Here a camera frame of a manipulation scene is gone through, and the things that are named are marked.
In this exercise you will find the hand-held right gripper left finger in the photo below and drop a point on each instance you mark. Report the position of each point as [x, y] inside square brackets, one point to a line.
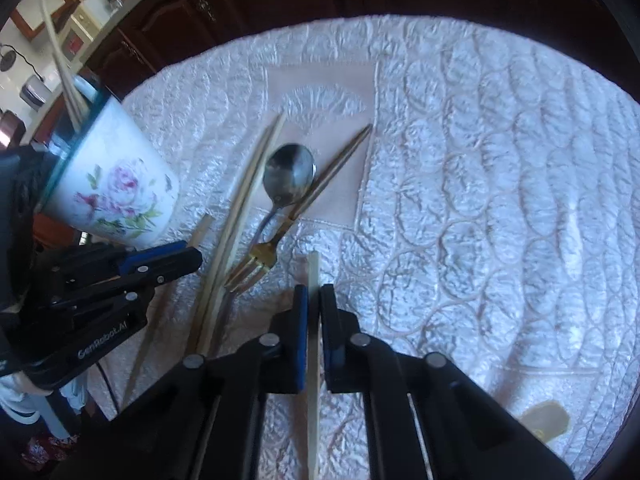
[301, 350]

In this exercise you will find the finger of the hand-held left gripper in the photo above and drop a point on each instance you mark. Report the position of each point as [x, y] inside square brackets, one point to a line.
[150, 257]

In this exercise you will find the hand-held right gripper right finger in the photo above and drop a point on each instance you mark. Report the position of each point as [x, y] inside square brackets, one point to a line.
[334, 360]

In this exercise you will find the pale wooden chopstick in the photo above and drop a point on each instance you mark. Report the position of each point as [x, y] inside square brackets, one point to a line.
[52, 45]
[201, 232]
[70, 87]
[313, 270]

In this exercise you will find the white floral cup teal rim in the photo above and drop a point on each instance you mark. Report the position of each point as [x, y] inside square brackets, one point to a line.
[115, 185]

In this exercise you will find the tan bamboo chopstick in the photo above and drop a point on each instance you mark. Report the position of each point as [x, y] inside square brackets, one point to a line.
[275, 136]
[261, 152]

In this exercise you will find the metal spoon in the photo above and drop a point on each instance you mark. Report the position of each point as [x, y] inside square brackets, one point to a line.
[290, 172]

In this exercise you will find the quilted white tablecloth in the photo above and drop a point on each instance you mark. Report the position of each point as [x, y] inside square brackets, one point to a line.
[475, 185]

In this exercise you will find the cream microwave oven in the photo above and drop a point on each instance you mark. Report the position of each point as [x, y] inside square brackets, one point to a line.
[90, 20]

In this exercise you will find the round black wall hanging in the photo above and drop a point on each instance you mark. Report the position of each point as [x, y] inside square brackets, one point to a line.
[7, 60]

